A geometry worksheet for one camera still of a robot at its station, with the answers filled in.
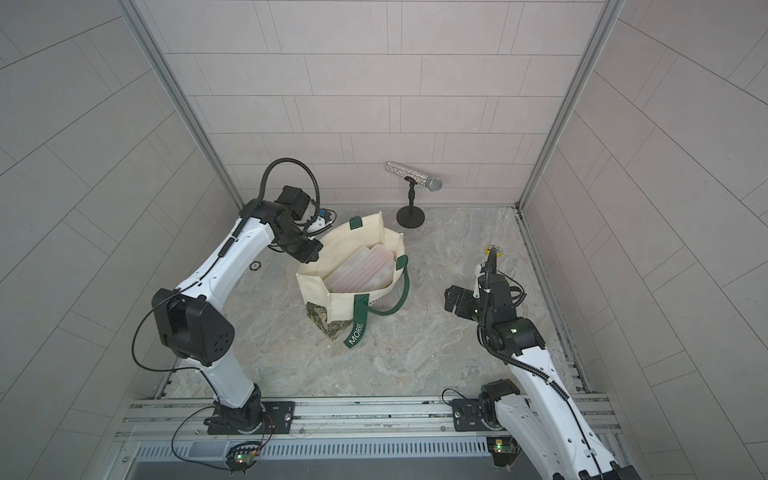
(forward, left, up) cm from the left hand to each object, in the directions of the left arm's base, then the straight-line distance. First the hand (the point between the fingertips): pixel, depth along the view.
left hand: (322, 252), depth 83 cm
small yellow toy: (+12, -53, -14) cm, 56 cm away
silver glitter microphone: (+23, -32, +7) cm, 40 cm away
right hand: (-11, -38, -3) cm, 39 cm away
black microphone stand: (+27, -26, -14) cm, 40 cm away
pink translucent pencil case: (-3, -12, -4) cm, 13 cm away
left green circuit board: (-45, +12, -13) cm, 49 cm away
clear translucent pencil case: (-6, -17, -4) cm, 18 cm away
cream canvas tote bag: (+7, -11, +2) cm, 13 cm away
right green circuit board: (-44, -47, -16) cm, 66 cm away
